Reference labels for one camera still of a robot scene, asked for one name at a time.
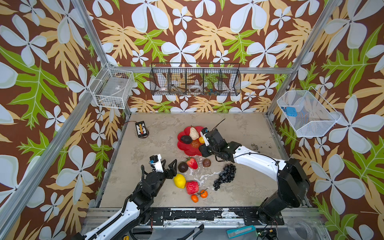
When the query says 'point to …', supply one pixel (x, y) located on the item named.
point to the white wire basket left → (111, 88)
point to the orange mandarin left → (194, 198)
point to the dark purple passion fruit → (183, 167)
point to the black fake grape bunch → (226, 175)
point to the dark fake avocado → (186, 139)
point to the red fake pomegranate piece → (192, 187)
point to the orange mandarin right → (204, 194)
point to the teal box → (237, 232)
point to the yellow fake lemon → (179, 181)
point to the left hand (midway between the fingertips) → (170, 159)
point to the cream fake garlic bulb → (193, 134)
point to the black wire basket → (197, 79)
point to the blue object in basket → (291, 111)
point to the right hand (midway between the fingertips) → (201, 146)
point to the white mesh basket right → (315, 115)
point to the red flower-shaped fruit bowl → (192, 149)
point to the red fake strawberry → (192, 163)
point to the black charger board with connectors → (141, 129)
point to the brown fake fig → (206, 163)
